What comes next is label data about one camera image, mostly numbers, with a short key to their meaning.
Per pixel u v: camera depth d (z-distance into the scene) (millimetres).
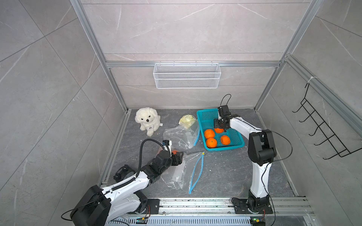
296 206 757
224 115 796
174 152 888
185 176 805
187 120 1070
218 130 973
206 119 1107
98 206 403
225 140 923
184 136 1002
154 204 733
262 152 546
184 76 1005
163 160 623
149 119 924
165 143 739
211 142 909
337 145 604
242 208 720
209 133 968
